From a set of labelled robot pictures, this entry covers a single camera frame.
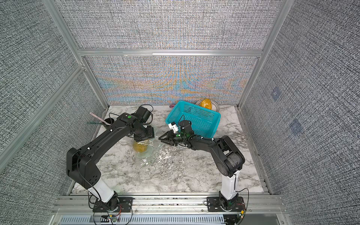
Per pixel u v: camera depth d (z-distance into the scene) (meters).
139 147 0.88
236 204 0.69
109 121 1.00
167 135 0.81
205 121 1.10
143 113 0.65
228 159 0.50
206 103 1.13
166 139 0.88
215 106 1.17
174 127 0.86
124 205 0.76
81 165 0.43
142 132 0.69
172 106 1.21
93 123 0.91
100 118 0.96
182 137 0.78
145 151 0.90
